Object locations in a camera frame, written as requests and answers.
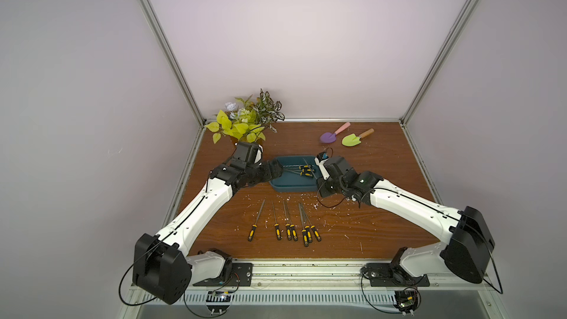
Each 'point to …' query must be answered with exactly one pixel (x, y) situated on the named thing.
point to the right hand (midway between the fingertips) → (317, 178)
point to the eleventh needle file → (300, 166)
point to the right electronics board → (405, 300)
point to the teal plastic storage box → (300, 175)
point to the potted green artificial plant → (249, 120)
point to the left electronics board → (218, 296)
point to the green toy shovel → (351, 139)
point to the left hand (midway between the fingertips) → (278, 171)
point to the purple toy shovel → (329, 137)
